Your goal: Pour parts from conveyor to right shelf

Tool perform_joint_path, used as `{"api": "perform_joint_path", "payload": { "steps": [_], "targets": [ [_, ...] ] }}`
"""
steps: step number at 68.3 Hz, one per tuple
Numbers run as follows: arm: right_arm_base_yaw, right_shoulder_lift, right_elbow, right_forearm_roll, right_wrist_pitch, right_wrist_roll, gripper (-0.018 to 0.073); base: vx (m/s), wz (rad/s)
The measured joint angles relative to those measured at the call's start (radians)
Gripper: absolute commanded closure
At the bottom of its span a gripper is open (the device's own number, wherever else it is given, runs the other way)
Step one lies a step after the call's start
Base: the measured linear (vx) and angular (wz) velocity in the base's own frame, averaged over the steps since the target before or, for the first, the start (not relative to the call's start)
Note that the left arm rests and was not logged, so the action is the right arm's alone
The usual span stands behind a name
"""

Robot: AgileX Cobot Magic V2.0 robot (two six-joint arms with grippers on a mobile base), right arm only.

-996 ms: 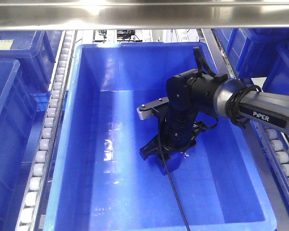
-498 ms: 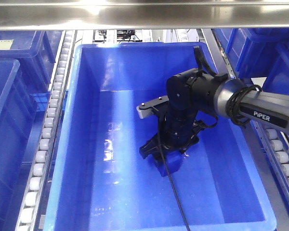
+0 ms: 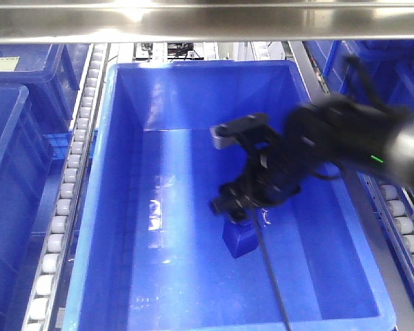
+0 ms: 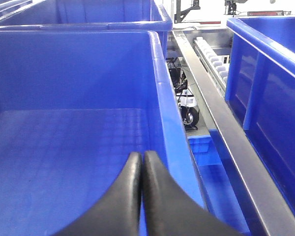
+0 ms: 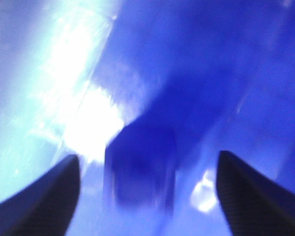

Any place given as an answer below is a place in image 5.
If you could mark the blue plastic box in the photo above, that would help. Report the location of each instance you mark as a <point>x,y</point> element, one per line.
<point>142,159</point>

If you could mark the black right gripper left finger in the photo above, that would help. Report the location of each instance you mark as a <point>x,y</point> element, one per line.
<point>44,204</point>

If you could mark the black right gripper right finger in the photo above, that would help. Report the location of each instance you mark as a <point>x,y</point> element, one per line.
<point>255,206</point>

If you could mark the large blue plastic bin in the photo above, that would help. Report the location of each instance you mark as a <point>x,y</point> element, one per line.
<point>211,61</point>

